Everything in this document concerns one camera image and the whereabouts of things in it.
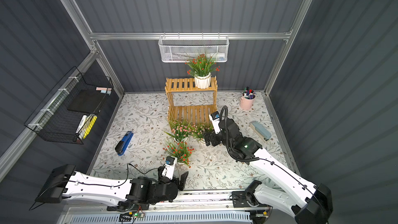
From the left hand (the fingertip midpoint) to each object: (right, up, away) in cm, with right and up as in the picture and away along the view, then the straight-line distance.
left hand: (181, 173), depth 74 cm
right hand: (+15, +21, +2) cm, 26 cm away
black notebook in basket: (-48, +35, +2) cm, 59 cm away
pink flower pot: (-3, +20, +8) cm, 22 cm away
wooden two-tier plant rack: (+3, +28, +34) cm, 44 cm away
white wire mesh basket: (-2, +70, +25) cm, 74 cm away
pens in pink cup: (+41, +41, +28) cm, 64 cm away
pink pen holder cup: (+41, +34, +34) cm, 63 cm away
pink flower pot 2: (+7, +17, +9) cm, 20 cm away
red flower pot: (0, +10, +5) cm, 11 cm away
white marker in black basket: (-45, +25, -4) cm, 52 cm away
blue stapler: (-38, +10, +16) cm, 42 cm away
